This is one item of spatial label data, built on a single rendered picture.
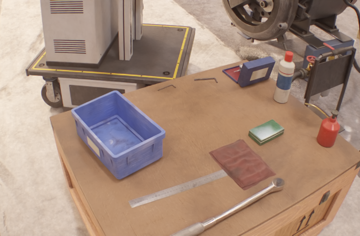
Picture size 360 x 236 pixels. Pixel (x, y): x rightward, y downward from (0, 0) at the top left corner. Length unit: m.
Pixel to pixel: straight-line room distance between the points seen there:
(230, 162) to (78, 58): 1.13
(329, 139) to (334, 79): 0.77
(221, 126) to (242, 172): 0.26
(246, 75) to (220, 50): 1.35
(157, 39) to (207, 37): 0.87
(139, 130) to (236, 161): 0.35
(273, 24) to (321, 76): 0.58
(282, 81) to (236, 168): 0.47
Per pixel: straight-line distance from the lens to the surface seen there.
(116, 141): 1.36
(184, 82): 1.65
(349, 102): 2.69
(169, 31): 2.46
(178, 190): 1.19
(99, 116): 1.41
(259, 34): 2.55
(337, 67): 2.11
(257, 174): 1.25
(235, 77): 1.71
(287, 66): 1.52
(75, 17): 1.98
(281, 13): 2.35
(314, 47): 2.71
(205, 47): 2.97
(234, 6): 2.68
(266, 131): 1.40
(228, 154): 1.31
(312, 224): 1.61
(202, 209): 1.15
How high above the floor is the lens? 1.37
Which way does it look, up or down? 37 degrees down
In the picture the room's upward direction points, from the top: 4 degrees clockwise
